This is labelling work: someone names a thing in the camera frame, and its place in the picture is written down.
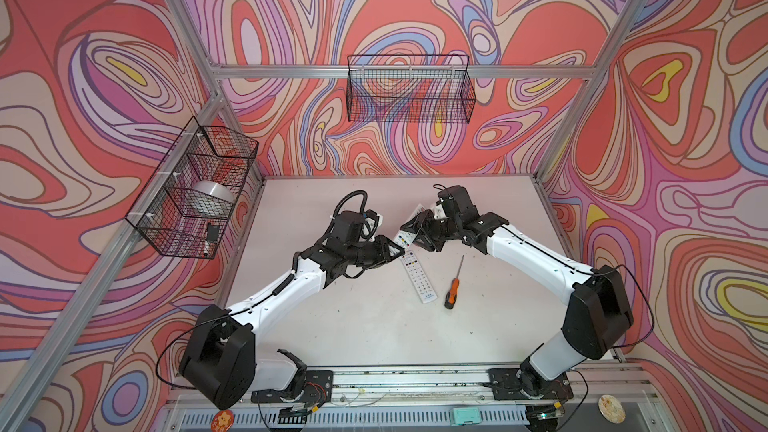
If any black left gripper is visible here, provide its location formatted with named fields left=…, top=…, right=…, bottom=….
left=343, top=236, right=406, bottom=271

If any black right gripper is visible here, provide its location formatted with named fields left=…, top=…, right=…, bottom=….
left=397, top=207, right=460, bottom=255

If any orange handled screwdriver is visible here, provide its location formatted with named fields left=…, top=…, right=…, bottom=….
left=444, top=256, right=465, bottom=310

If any white remote with back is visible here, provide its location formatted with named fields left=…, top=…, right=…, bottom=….
left=394, top=203, right=426, bottom=249

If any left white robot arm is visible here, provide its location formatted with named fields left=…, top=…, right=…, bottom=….
left=179, top=211, right=405, bottom=410

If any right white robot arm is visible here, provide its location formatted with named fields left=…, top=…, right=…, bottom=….
left=400, top=185, right=634, bottom=394

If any white remote with coloured buttons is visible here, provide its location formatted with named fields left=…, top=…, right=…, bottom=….
left=401, top=250, right=437, bottom=304

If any silver tape roll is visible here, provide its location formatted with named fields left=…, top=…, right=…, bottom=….
left=186, top=181, right=235, bottom=220

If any red round sticker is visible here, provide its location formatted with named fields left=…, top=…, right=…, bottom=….
left=210, top=410, right=235, bottom=432

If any beige round disc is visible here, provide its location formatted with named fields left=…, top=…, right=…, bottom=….
left=598, top=394, right=627, bottom=424

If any black wire basket back wall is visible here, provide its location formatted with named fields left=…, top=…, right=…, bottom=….
left=346, top=52, right=476, bottom=124

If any black wire basket wall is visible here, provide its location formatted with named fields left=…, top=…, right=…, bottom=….
left=346, top=52, right=476, bottom=124
left=126, top=118, right=259, bottom=260

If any green box on rail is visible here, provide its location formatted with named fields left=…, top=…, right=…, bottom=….
left=450, top=407, right=482, bottom=426

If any black wire basket left wall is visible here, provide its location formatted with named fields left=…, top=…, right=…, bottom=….
left=126, top=118, right=259, bottom=260

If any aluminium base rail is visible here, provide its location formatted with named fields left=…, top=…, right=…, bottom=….
left=167, top=363, right=655, bottom=409

